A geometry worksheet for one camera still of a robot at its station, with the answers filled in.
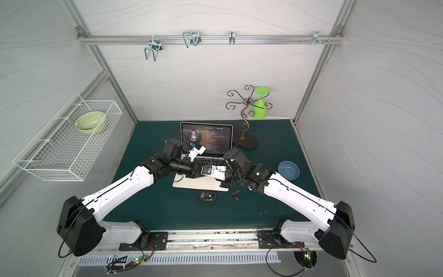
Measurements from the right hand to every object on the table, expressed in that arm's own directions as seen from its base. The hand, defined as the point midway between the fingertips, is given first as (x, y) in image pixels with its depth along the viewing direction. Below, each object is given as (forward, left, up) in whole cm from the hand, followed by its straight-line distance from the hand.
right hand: (215, 170), depth 73 cm
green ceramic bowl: (+13, +54, +14) cm, 58 cm away
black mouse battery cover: (-2, -9, -22) cm, 24 cm away
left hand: (-3, +1, +1) cm, 3 cm away
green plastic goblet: (+30, -20, +9) cm, 37 cm away
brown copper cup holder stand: (+34, -14, +9) cm, 38 cm away
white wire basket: (-1, +59, +12) cm, 61 cm away
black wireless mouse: (-5, +4, -18) cm, 19 cm away
